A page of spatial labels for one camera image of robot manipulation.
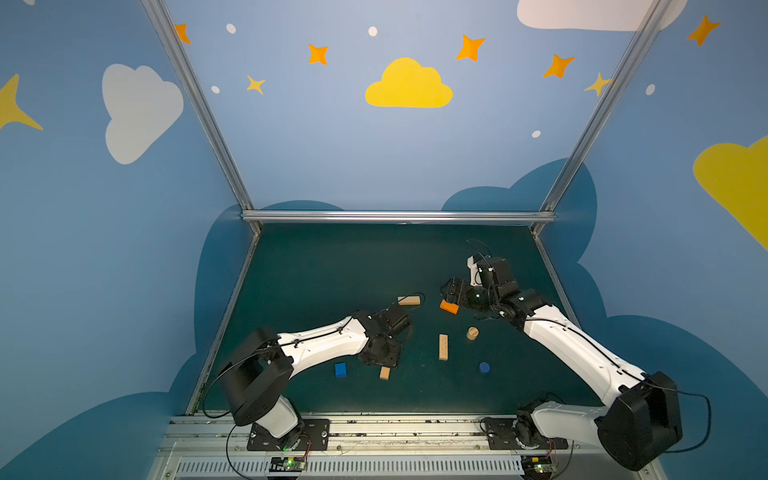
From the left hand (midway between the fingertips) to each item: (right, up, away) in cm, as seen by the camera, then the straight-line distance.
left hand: (394, 362), depth 83 cm
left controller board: (-26, -20, -12) cm, 35 cm away
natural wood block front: (-3, -3, +1) cm, 5 cm away
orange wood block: (+19, +13, +15) cm, 28 cm away
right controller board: (+35, -21, -11) cm, 42 cm away
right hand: (+17, +21, 0) cm, 27 cm away
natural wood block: (+5, +15, +15) cm, 22 cm away
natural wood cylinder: (+24, +6, +8) cm, 26 cm away
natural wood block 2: (+15, +2, +6) cm, 16 cm away
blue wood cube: (-15, -2, +1) cm, 15 cm away
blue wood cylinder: (+26, -3, +3) cm, 27 cm away
